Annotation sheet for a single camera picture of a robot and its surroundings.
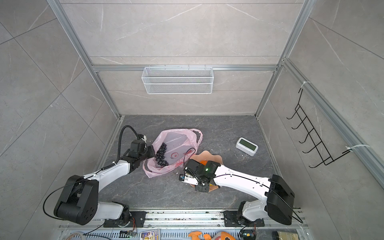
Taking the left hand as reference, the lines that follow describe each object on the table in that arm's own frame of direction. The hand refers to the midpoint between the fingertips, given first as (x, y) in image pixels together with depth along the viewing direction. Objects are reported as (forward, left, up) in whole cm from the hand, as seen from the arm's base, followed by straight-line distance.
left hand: (153, 145), depth 91 cm
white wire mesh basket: (+39, -15, +21) cm, 47 cm away
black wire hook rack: (-19, -80, +24) cm, 85 cm away
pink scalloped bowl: (-7, -32, -2) cm, 33 cm away
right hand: (-22, -28, -1) cm, 36 cm away
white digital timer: (0, -60, -5) cm, 61 cm away
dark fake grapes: (-5, -4, -6) cm, 8 cm away
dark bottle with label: (-48, -65, -4) cm, 81 cm away
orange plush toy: (-47, -36, -1) cm, 59 cm away
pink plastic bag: (+6, -17, -9) cm, 20 cm away
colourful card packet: (-45, -4, -6) cm, 46 cm away
